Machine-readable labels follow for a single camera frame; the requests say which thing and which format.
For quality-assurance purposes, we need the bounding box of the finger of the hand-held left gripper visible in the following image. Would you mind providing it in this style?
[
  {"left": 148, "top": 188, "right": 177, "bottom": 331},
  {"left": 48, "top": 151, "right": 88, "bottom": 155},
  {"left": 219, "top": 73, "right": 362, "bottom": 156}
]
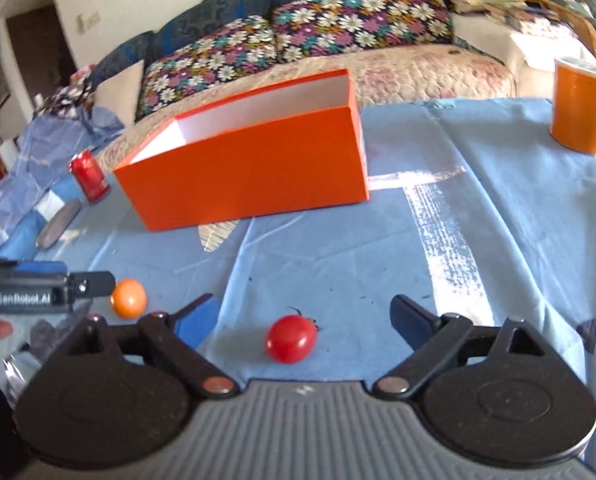
[{"left": 70, "top": 270, "right": 117, "bottom": 302}]

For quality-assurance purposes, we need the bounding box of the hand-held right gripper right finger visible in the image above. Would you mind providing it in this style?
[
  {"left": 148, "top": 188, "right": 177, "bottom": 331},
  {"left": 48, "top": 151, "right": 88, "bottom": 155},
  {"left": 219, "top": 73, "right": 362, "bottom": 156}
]
[{"left": 372, "top": 294, "right": 569, "bottom": 401}]

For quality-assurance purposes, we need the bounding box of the beige pillow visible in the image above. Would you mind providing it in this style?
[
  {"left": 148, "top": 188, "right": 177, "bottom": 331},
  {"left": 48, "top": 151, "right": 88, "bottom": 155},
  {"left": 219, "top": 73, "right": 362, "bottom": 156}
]
[{"left": 94, "top": 59, "right": 146, "bottom": 126}]

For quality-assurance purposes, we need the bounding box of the brown wooden door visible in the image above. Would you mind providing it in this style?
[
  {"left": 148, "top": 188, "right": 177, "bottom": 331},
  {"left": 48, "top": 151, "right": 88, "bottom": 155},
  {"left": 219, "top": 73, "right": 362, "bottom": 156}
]
[{"left": 5, "top": 5, "right": 78, "bottom": 96}]

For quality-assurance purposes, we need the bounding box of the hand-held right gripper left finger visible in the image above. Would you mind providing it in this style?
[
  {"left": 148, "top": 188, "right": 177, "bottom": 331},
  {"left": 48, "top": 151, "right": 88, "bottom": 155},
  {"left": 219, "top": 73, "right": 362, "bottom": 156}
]
[{"left": 45, "top": 292, "right": 241, "bottom": 401}]

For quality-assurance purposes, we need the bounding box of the white wall switch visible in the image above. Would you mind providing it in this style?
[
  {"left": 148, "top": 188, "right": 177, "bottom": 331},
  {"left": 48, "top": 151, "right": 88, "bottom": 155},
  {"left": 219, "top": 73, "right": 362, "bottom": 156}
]
[{"left": 78, "top": 10, "right": 102, "bottom": 36}]

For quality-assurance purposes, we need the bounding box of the orange cardboard box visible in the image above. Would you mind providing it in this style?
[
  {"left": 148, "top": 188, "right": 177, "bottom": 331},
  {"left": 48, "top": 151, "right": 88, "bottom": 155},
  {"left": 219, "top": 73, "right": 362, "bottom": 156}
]
[{"left": 112, "top": 68, "right": 370, "bottom": 232}]

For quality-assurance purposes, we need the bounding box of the orange cup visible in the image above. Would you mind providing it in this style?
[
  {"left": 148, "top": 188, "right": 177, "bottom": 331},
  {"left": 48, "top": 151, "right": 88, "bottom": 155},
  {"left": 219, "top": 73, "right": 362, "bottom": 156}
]
[{"left": 549, "top": 56, "right": 596, "bottom": 156}]

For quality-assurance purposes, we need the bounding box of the red cherry tomato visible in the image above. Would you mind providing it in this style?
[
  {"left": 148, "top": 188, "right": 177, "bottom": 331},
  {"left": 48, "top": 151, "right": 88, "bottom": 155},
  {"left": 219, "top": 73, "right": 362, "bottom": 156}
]
[{"left": 265, "top": 307, "right": 321, "bottom": 365}]

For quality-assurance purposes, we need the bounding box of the red soda can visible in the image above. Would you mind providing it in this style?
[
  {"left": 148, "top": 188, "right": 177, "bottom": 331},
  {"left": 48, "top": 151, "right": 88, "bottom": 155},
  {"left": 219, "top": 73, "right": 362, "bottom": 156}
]
[{"left": 68, "top": 150, "right": 111, "bottom": 203}]

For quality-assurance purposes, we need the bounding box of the black and white patterned cloth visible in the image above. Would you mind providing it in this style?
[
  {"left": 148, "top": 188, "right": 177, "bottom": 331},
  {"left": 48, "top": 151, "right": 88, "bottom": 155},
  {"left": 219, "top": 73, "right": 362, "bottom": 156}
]
[{"left": 32, "top": 65, "right": 98, "bottom": 116}]

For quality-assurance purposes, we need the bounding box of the light blue tablecloth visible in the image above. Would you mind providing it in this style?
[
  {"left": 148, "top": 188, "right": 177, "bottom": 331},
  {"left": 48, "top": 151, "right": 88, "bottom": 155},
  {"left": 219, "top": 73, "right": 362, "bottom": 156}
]
[{"left": 32, "top": 97, "right": 596, "bottom": 476}]

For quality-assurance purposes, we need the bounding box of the wicker chair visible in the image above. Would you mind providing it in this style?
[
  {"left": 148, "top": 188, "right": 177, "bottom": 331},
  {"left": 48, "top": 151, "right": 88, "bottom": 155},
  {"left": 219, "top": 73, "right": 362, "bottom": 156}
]
[{"left": 528, "top": 0, "right": 596, "bottom": 66}]

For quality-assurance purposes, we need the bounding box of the blue striped cloth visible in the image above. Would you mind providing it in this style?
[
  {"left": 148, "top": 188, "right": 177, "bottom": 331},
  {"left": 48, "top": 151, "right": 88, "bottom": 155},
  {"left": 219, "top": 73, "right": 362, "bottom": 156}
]
[{"left": 0, "top": 105, "right": 128, "bottom": 261}]

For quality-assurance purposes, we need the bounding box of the orange cherry tomato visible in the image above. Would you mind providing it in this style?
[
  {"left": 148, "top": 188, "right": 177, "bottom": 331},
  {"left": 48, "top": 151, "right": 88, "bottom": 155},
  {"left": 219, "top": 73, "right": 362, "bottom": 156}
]
[{"left": 110, "top": 279, "right": 147, "bottom": 319}]

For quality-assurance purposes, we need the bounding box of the floral sofa cushion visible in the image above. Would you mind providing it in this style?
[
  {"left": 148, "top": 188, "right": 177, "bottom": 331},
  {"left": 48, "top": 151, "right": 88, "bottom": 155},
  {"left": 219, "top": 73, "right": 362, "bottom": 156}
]
[
  {"left": 136, "top": 15, "right": 289, "bottom": 121},
  {"left": 270, "top": 0, "right": 454, "bottom": 63}
]

